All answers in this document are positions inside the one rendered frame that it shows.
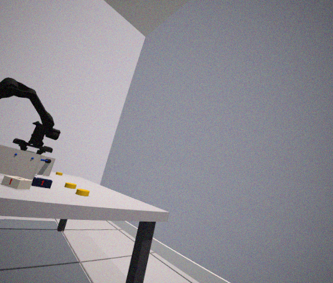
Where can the beige block with red arrow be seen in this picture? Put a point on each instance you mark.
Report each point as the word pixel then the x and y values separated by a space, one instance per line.
pixel 16 182

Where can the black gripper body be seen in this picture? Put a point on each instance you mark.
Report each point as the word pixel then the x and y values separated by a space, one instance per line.
pixel 36 139

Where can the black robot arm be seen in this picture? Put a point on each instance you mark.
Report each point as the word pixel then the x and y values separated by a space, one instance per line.
pixel 10 87

